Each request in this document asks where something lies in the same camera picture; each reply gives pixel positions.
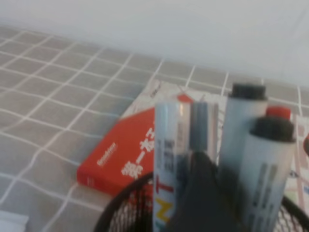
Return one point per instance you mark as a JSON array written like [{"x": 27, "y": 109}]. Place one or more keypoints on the white marker black end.
[
  {"x": 245, "y": 103},
  {"x": 266, "y": 163}
]

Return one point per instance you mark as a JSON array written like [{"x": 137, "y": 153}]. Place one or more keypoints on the red capped marker in holder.
[{"x": 279, "y": 111}]

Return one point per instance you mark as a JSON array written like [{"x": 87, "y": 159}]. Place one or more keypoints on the white Agilex brochure booklet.
[{"x": 11, "y": 222}]

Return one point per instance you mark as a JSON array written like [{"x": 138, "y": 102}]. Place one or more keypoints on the black mesh pen holder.
[{"x": 131, "y": 211}]

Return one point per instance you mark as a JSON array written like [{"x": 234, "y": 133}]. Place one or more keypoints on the white marker with black cap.
[{"x": 171, "y": 160}]

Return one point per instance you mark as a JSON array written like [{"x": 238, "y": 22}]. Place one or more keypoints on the red and white map book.
[{"x": 126, "y": 152}]

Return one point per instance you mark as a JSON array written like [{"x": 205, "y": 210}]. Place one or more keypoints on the white marker black end front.
[{"x": 266, "y": 163}]

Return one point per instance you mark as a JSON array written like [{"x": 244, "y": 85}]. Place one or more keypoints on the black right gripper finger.
[{"x": 203, "y": 208}]

